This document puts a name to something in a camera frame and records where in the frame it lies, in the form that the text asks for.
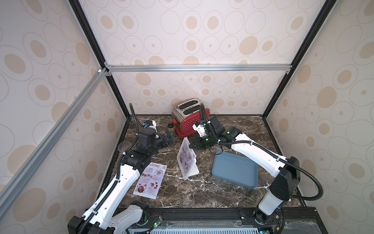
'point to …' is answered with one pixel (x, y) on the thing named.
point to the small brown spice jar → (170, 125)
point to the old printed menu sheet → (150, 181)
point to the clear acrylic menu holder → (193, 171)
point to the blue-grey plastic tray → (232, 168)
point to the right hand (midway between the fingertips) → (194, 144)
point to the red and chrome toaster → (185, 115)
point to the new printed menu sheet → (186, 156)
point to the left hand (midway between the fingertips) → (172, 133)
